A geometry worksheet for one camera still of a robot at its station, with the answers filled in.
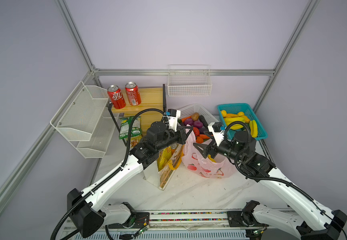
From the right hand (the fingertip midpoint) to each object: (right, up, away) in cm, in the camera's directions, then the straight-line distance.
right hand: (199, 137), depth 65 cm
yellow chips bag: (-14, -7, -6) cm, 17 cm away
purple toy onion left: (-1, +10, +46) cm, 47 cm away
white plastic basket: (+9, +18, +50) cm, 54 cm away
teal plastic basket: (+44, +19, +53) cm, 71 cm away
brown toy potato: (+4, +13, +50) cm, 52 cm away
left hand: (-3, +4, +1) cm, 5 cm away
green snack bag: (-34, +5, +22) cm, 41 cm away
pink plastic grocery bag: (-1, -12, +11) cm, 17 cm away
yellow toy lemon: (+27, +16, +49) cm, 58 cm away
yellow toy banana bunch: (+28, +10, +43) cm, 52 cm away
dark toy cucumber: (+10, +11, +47) cm, 49 cm away
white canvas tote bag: (-18, -22, +12) cm, 31 cm away
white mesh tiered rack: (-59, +9, +14) cm, 61 cm away
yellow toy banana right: (+44, +4, +38) cm, 59 cm away
